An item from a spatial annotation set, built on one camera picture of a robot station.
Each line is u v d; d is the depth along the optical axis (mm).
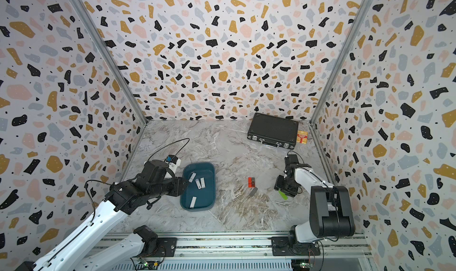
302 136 1130
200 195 873
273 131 1099
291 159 760
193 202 856
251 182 926
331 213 435
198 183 922
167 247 743
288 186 769
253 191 904
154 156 1032
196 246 750
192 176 944
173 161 650
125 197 475
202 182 923
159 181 560
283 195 884
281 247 732
